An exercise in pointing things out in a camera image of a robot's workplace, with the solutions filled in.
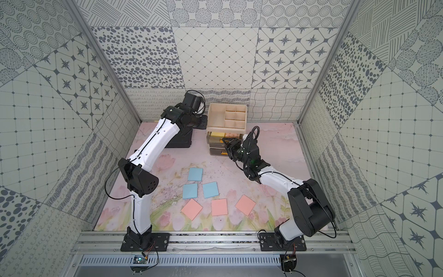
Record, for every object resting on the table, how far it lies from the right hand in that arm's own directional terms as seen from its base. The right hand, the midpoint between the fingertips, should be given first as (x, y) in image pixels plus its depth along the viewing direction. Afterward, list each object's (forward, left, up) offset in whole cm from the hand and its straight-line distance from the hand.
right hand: (222, 142), depth 84 cm
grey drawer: (+6, +4, -17) cm, 18 cm away
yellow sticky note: (+7, +2, -2) cm, 8 cm away
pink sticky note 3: (-23, -12, -21) cm, 33 cm away
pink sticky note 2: (-24, +2, -22) cm, 32 cm away
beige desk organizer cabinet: (+13, -2, +4) cm, 14 cm away
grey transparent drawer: (+6, +5, -3) cm, 8 cm away
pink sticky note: (-25, +15, -22) cm, 37 cm away
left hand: (+6, +5, +7) cm, 11 cm away
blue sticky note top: (-6, +16, -22) cm, 28 cm away
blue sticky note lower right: (-15, +7, -22) cm, 27 cm away
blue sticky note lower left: (-17, +17, -20) cm, 32 cm away
